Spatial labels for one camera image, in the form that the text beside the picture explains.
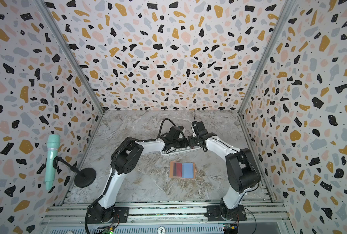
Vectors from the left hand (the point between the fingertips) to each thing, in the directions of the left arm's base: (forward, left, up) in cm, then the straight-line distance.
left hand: (194, 143), depth 98 cm
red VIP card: (-17, +12, -2) cm, 21 cm away
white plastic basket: (-8, +14, +4) cm, 16 cm away
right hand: (+1, -1, +4) cm, 4 cm away
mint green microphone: (-17, +65, +30) cm, 74 cm away
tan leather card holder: (-17, +5, -3) cm, 18 cm away
